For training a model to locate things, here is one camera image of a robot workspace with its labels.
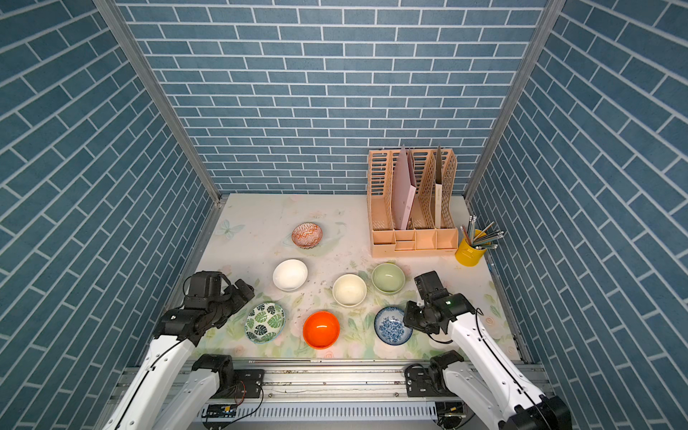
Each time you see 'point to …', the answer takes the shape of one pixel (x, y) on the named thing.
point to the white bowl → (290, 275)
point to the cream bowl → (349, 290)
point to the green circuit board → (219, 410)
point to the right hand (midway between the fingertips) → (408, 320)
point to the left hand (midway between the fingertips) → (251, 295)
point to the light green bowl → (388, 279)
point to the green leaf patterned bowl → (264, 322)
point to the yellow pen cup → (468, 254)
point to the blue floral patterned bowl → (390, 328)
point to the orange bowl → (321, 330)
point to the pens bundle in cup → (484, 236)
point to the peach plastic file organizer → (420, 235)
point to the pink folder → (404, 187)
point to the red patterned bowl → (307, 236)
